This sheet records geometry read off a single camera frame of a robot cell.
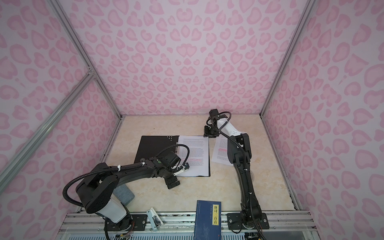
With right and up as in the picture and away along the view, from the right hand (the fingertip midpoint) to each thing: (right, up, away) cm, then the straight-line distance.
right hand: (207, 133), depth 105 cm
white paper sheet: (+9, -13, -7) cm, 17 cm away
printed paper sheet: (-6, -15, -8) cm, 18 cm away
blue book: (-1, -42, -31) cm, 52 cm away
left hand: (-20, -23, -17) cm, 35 cm away
